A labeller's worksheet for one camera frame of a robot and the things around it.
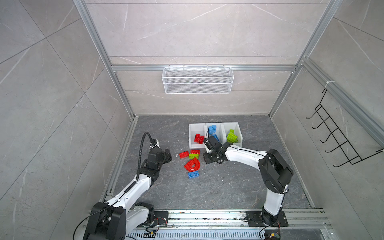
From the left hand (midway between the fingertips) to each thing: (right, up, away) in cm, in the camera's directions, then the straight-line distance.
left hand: (163, 148), depth 87 cm
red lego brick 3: (+20, +5, +17) cm, 27 cm away
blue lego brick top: (+33, +5, +15) cm, 37 cm away
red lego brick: (+12, -6, +9) cm, 15 cm away
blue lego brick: (+18, -16, +1) cm, 24 cm away
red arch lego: (+17, -12, +5) cm, 22 cm away
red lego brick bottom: (+23, +4, +17) cm, 29 cm away
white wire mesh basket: (+20, +45, +14) cm, 51 cm away
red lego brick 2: (+20, -4, +10) cm, 23 cm away
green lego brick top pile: (+17, -6, +8) cm, 20 cm away
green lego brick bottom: (+44, +6, +15) cm, 47 cm away
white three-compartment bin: (+41, +9, +17) cm, 46 cm away
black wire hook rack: (+86, +6, -20) cm, 88 cm away
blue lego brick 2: (+31, +11, +17) cm, 37 cm away
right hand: (+26, -7, +7) cm, 28 cm away
